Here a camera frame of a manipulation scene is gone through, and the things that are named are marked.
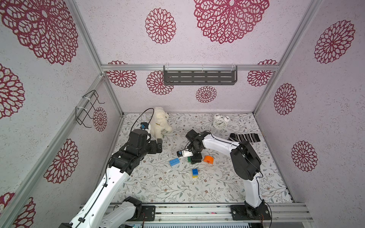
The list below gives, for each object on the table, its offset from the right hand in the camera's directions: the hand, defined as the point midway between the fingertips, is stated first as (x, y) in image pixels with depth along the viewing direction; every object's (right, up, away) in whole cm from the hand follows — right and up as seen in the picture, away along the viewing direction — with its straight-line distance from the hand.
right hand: (190, 153), depth 94 cm
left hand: (-21, +10, -20) cm, 31 cm away
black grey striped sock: (+46, +10, +10) cm, 48 cm away
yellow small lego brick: (+3, -13, -7) cm, 15 cm away
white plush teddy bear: (-21, +20, 0) cm, 29 cm away
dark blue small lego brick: (+2, -9, -11) cm, 14 cm away
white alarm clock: (+23, +21, +10) cm, 33 cm away
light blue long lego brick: (-11, -5, -2) cm, 12 cm away
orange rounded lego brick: (+12, -3, -2) cm, 12 cm away
